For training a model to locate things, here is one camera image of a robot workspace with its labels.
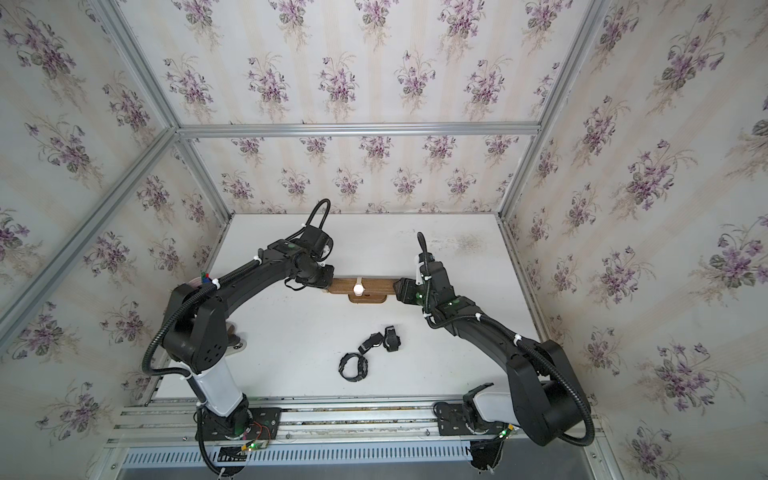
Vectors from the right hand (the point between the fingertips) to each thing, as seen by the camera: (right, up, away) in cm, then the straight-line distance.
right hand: (406, 286), depth 87 cm
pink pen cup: (-59, +3, +1) cm, 59 cm away
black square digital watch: (-5, -14, -5) cm, 16 cm away
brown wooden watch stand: (-9, -2, +3) cm, 10 cm away
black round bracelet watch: (-12, -20, -8) cm, 25 cm away
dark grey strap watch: (-10, -16, -1) cm, 19 cm away
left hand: (-24, +1, +3) cm, 24 cm away
